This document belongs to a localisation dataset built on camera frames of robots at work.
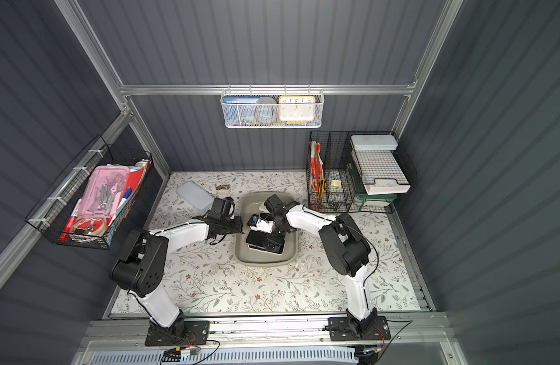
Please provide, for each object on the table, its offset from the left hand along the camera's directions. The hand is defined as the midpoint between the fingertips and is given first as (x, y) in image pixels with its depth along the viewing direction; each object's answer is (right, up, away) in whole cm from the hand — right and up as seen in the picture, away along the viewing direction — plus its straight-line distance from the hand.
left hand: (244, 225), depth 96 cm
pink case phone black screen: (+6, -4, -7) cm, 10 cm away
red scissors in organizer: (+34, +28, +21) cm, 49 cm away
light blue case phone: (+5, +3, -11) cm, 13 cm away
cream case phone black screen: (+9, -9, -6) cm, 14 cm away
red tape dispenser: (-40, +4, -30) cm, 50 cm away
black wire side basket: (-46, +7, -34) cm, 58 cm away
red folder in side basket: (-34, +19, -19) cm, 43 cm away
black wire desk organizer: (+49, +23, +3) cm, 55 cm away
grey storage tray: (0, +7, +9) cm, 12 cm away
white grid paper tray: (+58, +25, 0) cm, 63 cm away
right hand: (+14, -4, -1) cm, 14 cm away
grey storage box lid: (-27, +12, +14) cm, 32 cm away
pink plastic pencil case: (-41, +15, -23) cm, 49 cm away
